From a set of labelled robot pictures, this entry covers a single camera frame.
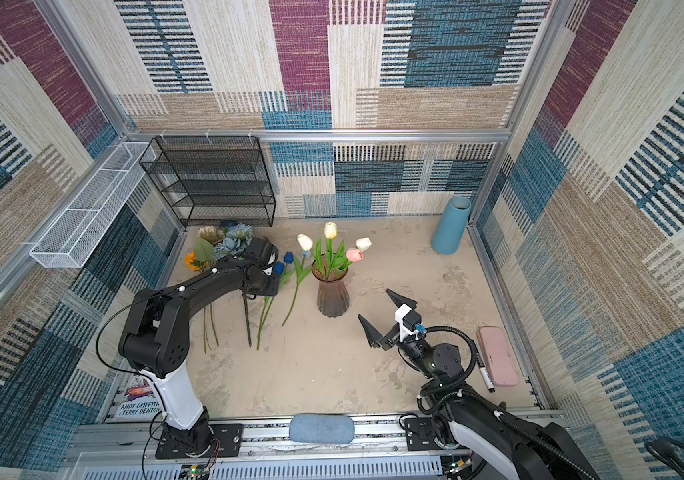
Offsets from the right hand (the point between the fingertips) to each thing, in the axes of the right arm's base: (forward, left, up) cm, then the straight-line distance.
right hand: (374, 304), depth 73 cm
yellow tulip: (+16, +10, +9) cm, 21 cm away
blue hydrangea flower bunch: (+31, +42, -9) cm, 53 cm away
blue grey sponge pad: (-23, +10, -18) cm, 31 cm away
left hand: (+17, +30, -15) cm, 38 cm away
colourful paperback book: (-15, +61, -19) cm, 66 cm away
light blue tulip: (+25, +22, -21) cm, 39 cm away
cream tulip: (+14, +16, +8) cm, 23 cm away
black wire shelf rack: (+55, +54, -4) cm, 77 cm away
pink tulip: (+9, +5, +8) cm, 13 cm away
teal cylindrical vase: (+30, -28, -6) cm, 41 cm away
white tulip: (+17, +2, +3) cm, 17 cm away
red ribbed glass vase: (+15, +11, -21) cm, 28 cm away
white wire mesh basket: (+14, +70, +13) cm, 73 cm away
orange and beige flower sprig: (+37, +55, -15) cm, 68 cm away
